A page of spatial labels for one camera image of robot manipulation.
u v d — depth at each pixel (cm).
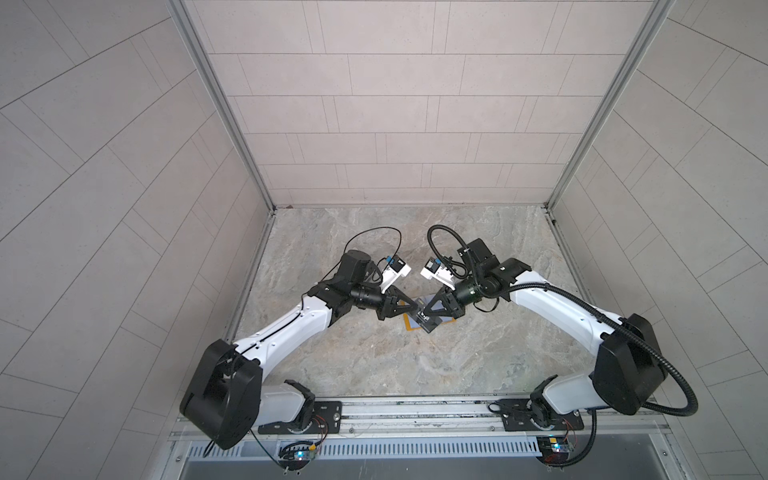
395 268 67
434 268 68
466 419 73
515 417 71
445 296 67
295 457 65
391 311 65
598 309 46
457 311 65
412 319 72
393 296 66
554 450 68
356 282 64
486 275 62
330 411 72
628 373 41
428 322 71
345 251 63
